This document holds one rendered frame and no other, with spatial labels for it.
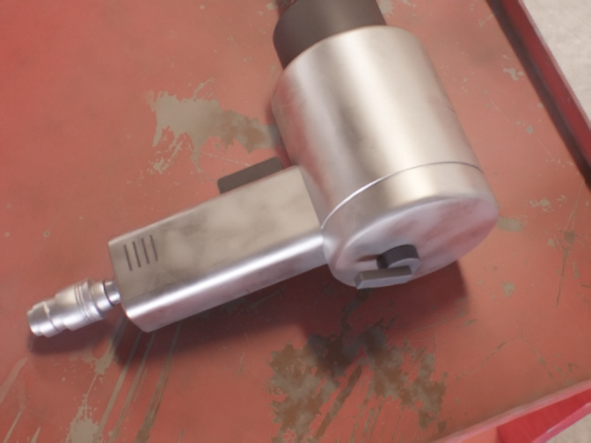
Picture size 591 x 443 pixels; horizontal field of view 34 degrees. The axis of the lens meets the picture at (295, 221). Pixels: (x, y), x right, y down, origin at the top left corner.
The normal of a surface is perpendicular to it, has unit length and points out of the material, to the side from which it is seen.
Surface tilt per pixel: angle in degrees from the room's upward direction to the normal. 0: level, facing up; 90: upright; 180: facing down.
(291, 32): 48
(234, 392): 0
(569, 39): 0
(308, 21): 26
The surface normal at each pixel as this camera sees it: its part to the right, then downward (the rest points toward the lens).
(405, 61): 0.39, -0.54
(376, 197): -0.41, -0.31
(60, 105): 0.00, -0.37
